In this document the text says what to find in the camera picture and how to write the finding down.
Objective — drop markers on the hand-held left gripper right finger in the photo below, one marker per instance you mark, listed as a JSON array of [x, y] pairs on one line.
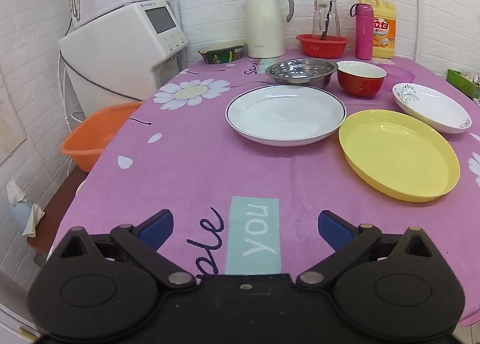
[[333, 229]]

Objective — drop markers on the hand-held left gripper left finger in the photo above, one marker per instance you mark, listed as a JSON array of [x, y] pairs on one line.
[[157, 227]]

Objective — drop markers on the yellow plastic plate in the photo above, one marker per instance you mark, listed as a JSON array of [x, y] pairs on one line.
[[397, 152]]

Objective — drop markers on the white blue-rimmed plate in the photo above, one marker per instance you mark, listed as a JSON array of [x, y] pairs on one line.
[[285, 115]]

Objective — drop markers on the red ceramic bowl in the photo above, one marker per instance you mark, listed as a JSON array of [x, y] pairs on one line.
[[360, 85]]

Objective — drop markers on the stainless steel bowl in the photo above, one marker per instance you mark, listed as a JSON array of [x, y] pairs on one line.
[[300, 70]]

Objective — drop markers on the purple floral tablecloth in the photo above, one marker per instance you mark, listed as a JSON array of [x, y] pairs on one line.
[[187, 164]]

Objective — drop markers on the brown wooden stool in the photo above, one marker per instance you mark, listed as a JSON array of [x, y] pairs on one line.
[[56, 212]]

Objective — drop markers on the orange stool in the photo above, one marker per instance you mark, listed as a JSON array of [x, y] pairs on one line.
[[90, 137]]

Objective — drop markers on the crumpled white tissue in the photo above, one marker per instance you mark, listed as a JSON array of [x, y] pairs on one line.
[[35, 216]]

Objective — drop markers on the red plastic basket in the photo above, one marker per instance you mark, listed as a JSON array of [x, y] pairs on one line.
[[322, 49]]

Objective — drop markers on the beige board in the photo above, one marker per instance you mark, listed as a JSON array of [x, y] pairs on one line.
[[9, 122]]

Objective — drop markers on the small round tin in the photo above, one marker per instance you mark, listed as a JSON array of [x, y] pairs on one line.
[[221, 55]]

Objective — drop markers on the white water dispenser with screen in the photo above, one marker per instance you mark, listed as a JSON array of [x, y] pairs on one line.
[[112, 47]]

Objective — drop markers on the green box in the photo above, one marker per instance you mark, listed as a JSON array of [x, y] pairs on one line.
[[455, 81]]

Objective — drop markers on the pink thermos bottle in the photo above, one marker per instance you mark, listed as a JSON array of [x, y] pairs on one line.
[[363, 36]]

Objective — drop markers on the yellow detergent bottle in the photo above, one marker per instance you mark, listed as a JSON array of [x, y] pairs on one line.
[[384, 32]]

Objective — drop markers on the cream thermos jug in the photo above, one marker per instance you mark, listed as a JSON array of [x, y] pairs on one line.
[[262, 25]]

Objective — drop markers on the black stirring stick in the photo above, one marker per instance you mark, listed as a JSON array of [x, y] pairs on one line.
[[330, 10]]

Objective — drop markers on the glass pitcher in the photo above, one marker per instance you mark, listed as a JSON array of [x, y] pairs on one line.
[[318, 10]]

